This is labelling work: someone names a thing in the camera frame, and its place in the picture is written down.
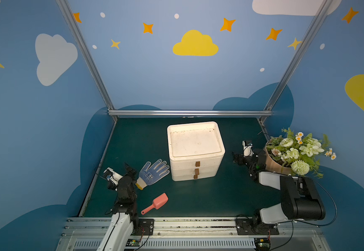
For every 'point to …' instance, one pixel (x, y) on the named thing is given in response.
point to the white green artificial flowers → (299, 152)
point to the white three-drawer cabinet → (195, 150)
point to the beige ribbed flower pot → (272, 166)
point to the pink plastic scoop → (157, 203)
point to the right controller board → (262, 244)
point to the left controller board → (133, 242)
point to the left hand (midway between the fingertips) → (120, 168)
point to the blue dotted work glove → (149, 175)
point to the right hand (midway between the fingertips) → (242, 150)
